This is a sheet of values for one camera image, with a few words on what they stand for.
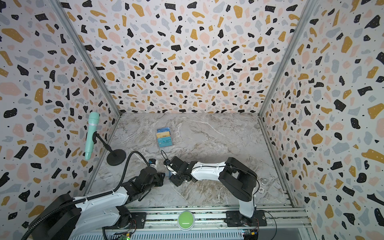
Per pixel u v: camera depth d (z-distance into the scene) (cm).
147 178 66
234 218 74
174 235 78
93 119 73
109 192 54
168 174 89
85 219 49
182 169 68
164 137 103
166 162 78
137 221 73
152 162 78
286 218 78
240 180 48
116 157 95
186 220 72
